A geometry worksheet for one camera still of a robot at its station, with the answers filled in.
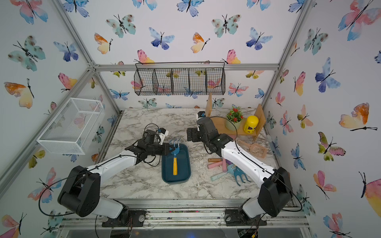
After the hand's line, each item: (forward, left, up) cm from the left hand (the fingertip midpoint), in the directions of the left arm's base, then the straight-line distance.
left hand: (175, 147), depth 86 cm
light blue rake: (-10, -31, -12) cm, 35 cm away
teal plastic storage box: (-11, -4, -11) cm, 16 cm away
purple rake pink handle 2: (-6, -23, -12) cm, 26 cm away
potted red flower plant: (+15, -35, +7) cm, 39 cm away
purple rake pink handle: (-5, -29, -10) cm, 31 cm away
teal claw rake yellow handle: (-11, -36, -12) cm, 40 cm away
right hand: (+4, -11, +11) cm, 16 cm away
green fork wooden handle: (-3, -23, -11) cm, 26 cm away
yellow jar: (+12, -46, +4) cm, 47 cm away
